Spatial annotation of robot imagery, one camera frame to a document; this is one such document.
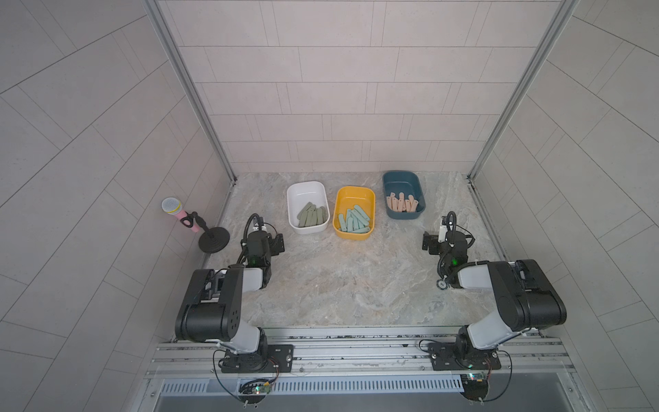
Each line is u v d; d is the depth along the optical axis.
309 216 1.01
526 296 0.45
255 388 0.65
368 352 0.73
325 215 0.99
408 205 1.06
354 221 1.00
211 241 0.94
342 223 0.99
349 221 0.99
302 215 1.02
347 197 1.05
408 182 1.12
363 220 1.00
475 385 0.68
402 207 1.05
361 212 1.03
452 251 0.72
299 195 1.09
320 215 0.99
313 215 1.01
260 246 0.70
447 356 0.71
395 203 1.05
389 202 1.06
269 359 0.69
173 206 0.76
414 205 1.05
